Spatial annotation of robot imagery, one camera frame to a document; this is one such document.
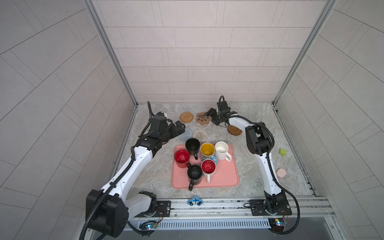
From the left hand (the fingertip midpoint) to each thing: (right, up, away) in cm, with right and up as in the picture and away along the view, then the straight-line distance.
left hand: (183, 125), depth 79 cm
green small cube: (+59, -17, +10) cm, 62 cm away
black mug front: (+6, -25, 0) cm, 26 cm away
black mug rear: (+5, -12, +10) cm, 16 cm away
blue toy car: (+7, -36, -7) cm, 37 cm away
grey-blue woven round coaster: (+1, -7, +20) cm, 21 cm away
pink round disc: (+54, -26, +2) cm, 60 cm away
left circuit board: (-13, -43, -14) cm, 47 cm away
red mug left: (-2, -19, +7) cm, 21 cm away
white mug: (+22, -15, +12) cm, 30 cm away
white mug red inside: (+14, -24, +5) cm, 28 cm away
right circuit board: (+45, -45, -11) cm, 64 cm away
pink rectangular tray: (+24, -27, +4) cm, 36 cm away
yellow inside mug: (+13, -16, +8) cm, 22 cm away
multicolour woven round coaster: (+10, -8, +20) cm, 23 cm away
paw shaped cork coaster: (+11, +3, +28) cm, 30 cm away
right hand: (+14, +6, +28) cm, 32 cm away
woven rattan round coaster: (-1, +4, +29) cm, 30 cm away
